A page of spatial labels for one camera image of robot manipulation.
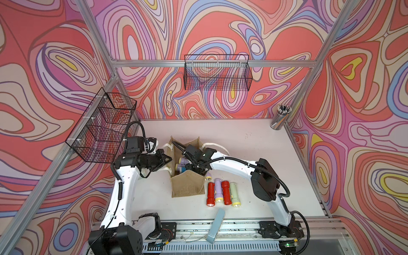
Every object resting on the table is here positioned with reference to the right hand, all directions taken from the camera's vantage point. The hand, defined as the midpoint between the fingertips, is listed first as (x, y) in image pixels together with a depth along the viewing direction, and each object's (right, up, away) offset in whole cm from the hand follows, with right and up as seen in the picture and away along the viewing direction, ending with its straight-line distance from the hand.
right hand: (192, 175), depth 86 cm
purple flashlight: (+9, -2, +2) cm, 9 cm away
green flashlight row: (+22, -12, -7) cm, 26 cm away
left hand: (-9, +11, -11) cm, 18 cm away
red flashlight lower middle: (+18, -9, -3) cm, 21 cm away
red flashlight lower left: (+10, -11, -6) cm, 16 cm away
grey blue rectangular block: (+12, -21, -14) cm, 28 cm away
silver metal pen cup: (+58, +31, +22) cm, 69 cm away
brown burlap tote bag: (-2, -3, -6) cm, 7 cm away
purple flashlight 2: (+14, -10, -6) cm, 18 cm away
